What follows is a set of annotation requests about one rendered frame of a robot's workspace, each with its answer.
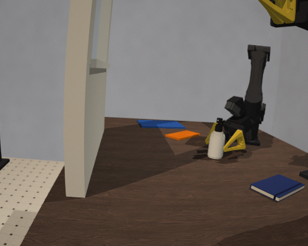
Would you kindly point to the white spray bottle with black spray head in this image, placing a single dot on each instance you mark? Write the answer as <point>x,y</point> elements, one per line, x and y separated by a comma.
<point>216,141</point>

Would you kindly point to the blue flat rectangular pad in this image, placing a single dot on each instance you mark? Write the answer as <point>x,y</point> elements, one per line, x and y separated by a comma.
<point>160,124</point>

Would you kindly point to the dark blue notebook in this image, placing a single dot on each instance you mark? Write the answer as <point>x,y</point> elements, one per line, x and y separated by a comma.
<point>277,187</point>

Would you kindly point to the orange rectangular block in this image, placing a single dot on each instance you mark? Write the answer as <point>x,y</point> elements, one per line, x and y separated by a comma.
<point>182,135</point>

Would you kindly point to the clear glass window pane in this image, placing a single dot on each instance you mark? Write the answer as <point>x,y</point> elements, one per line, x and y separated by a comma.
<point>101,30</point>

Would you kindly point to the beige window frame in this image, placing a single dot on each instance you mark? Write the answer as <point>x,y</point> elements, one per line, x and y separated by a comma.
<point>84,98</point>

